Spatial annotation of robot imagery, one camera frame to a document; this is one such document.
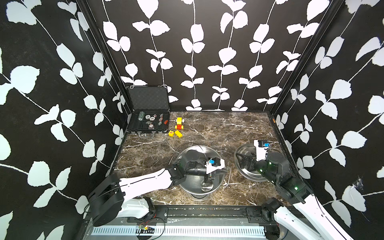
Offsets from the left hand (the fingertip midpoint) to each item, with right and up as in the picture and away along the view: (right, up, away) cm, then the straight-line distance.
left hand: (225, 169), depth 67 cm
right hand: (+9, +7, +5) cm, 13 cm away
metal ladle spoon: (-7, -13, +14) cm, 21 cm away
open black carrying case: (-50, +29, +48) cm, 75 cm away
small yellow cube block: (-32, +14, +37) cm, 51 cm away
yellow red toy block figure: (-26, +20, +41) cm, 53 cm away
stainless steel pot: (-16, -15, +18) cm, 29 cm away
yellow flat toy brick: (-27, +14, +40) cm, 50 cm away
